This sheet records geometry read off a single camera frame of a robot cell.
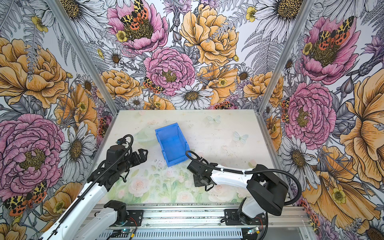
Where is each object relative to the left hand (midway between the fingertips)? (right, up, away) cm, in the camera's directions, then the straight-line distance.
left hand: (140, 158), depth 81 cm
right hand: (+33, -16, +4) cm, 36 cm away
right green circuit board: (+57, -32, -10) cm, 66 cm away
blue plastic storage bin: (+14, +5, +22) cm, 26 cm away
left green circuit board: (-3, -31, -10) cm, 33 cm away
